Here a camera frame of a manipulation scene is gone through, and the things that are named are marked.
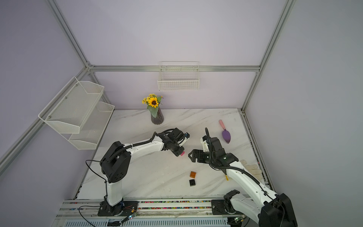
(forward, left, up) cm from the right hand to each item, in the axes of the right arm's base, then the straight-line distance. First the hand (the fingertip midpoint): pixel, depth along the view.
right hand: (196, 157), depth 81 cm
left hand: (+8, +11, -6) cm, 15 cm away
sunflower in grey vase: (+33, +27, +13) cm, 45 cm away
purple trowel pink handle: (+23, -24, -10) cm, 35 cm away
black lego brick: (-12, +3, -8) cm, 14 cm away
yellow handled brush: (-9, -19, -11) cm, 23 cm away
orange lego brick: (-7, +2, -9) cm, 11 cm away
